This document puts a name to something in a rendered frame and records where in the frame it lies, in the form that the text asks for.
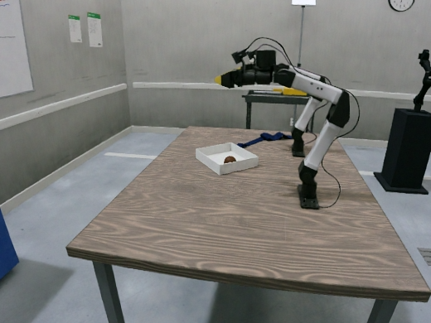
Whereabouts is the brown ball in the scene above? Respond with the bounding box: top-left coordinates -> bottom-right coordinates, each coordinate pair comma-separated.
224,156 -> 237,164

